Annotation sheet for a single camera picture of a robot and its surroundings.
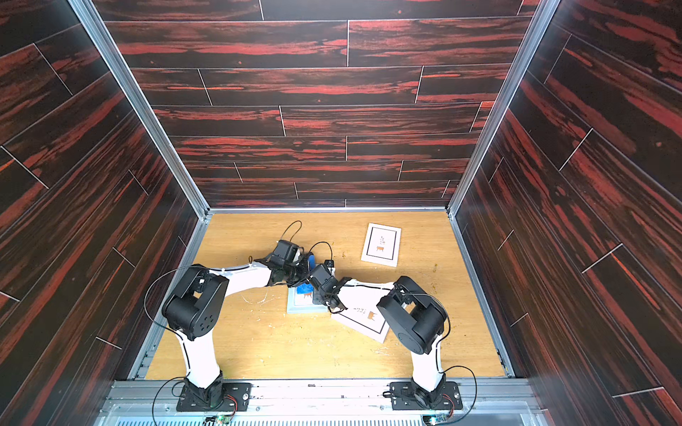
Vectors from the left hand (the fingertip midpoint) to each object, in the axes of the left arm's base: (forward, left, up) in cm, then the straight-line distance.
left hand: (318, 274), depth 97 cm
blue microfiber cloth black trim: (-7, +4, +2) cm, 8 cm away
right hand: (-5, -3, -2) cm, 6 cm away
